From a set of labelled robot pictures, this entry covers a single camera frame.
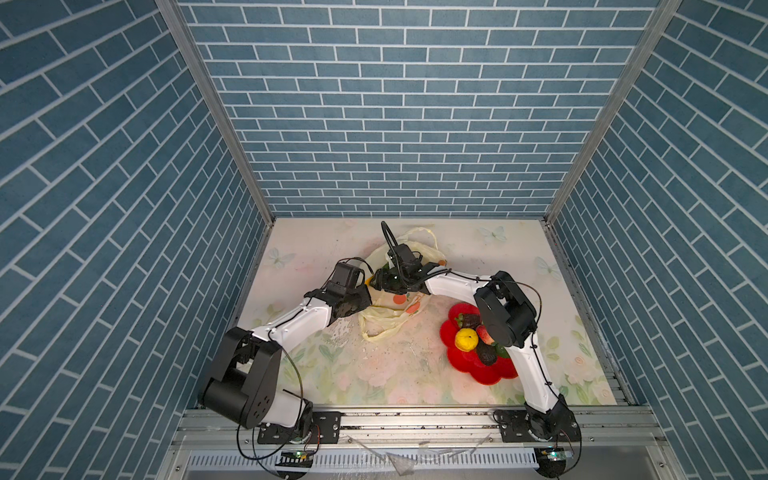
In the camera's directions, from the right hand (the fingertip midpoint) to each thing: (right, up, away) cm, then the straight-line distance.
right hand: (376, 285), depth 97 cm
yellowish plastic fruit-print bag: (+5, -7, -8) cm, 12 cm away
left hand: (+1, -3, -7) cm, 8 cm away
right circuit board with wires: (+45, -39, -25) cm, 65 cm away
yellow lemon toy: (+27, -13, -14) cm, 33 cm away
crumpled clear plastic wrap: (+9, -39, -27) cm, 48 cm away
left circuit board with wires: (-18, -39, -25) cm, 50 cm away
